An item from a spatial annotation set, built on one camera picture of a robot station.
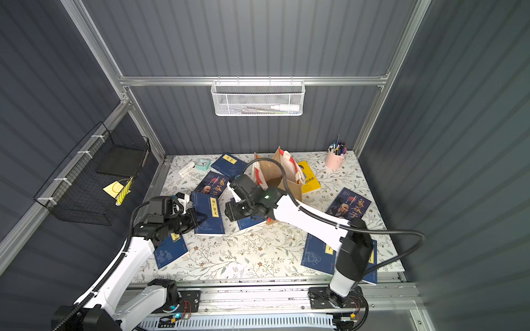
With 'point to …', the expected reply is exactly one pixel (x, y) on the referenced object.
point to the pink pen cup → (336, 155)
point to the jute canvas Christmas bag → (268, 174)
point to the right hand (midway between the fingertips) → (232, 210)
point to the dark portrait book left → (212, 184)
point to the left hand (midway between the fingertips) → (208, 218)
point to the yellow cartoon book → (311, 182)
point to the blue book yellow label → (209, 205)
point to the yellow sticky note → (114, 189)
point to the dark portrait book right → (348, 205)
